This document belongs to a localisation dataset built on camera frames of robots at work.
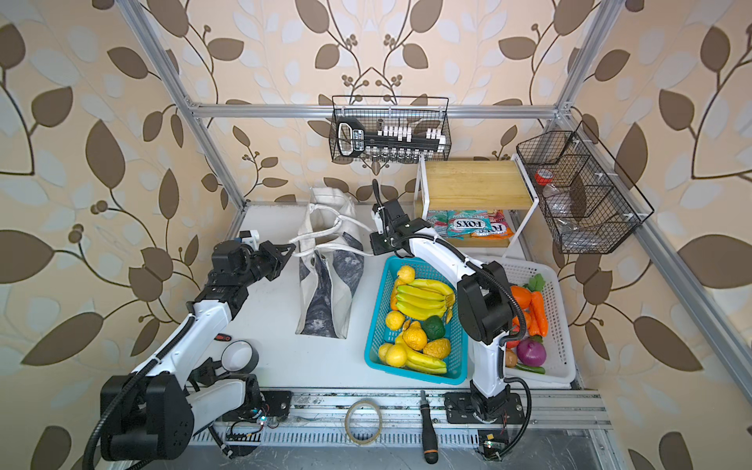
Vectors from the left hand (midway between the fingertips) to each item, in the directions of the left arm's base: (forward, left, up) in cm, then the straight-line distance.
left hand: (295, 243), depth 80 cm
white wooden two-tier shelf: (+8, -48, +9) cm, 50 cm away
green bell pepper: (-16, -39, -17) cm, 46 cm away
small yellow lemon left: (-13, -28, -18) cm, 36 cm away
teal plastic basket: (-1, -24, -14) cm, 28 cm away
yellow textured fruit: (-19, -34, -17) cm, 42 cm away
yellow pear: (-1, -31, -14) cm, 34 cm away
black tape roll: (-26, +11, -21) cm, 35 cm away
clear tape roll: (-39, -17, -19) cm, 46 cm away
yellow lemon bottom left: (-24, -28, -15) cm, 40 cm away
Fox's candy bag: (+10, -48, -2) cm, 50 cm away
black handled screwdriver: (-41, -37, -21) cm, 59 cm away
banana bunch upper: (-6, -37, -19) cm, 42 cm away
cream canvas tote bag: (-2, -10, -3) cm, 10 cm away
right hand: (+8, -22, -9) cm, 25 cm away
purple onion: (-22, -65, -16) cm, 70 cm away
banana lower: (-25, -35, -17) cm, 46 cm away
